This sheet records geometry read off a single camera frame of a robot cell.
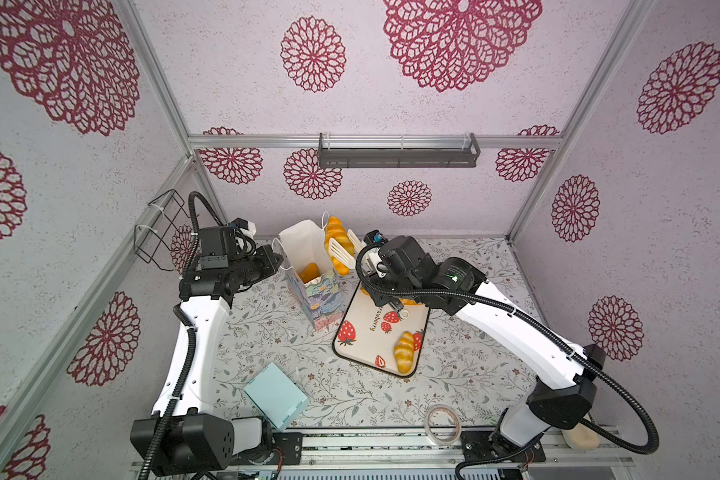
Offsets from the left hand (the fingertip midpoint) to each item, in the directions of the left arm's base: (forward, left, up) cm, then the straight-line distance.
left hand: (281, 263), depth 75 cm
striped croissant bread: (-13, -33, -26) cm, 44 cm away
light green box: (-25, +2, -26) cm, 36 cm away
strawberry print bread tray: (-6, -26, -29) cm, 40 cm away
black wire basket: (+4, +32, +2) cm, 33 cm away
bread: (+15, -3, -23) cm, 28 cm away
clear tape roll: (-31, -41, -29) cm, 59 cm away
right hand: (-7, -22, +3) cm, 23 cm away
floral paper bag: (+16, -1, -13) cm, 21 cm away
